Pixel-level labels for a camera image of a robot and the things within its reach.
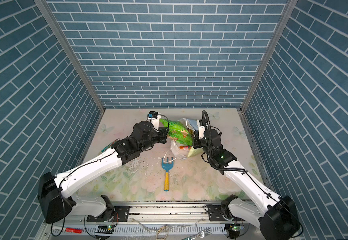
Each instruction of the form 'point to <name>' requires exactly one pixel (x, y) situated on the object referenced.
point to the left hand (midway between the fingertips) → (170, 129)
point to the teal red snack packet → (109, 145)
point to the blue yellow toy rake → (167, 166)
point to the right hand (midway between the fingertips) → (194, 130)
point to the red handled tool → (74, 230)
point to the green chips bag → (178, 131)
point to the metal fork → (201, 234)
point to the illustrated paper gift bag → (192, 126)
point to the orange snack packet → (185, 147)
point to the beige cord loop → (162, 238)
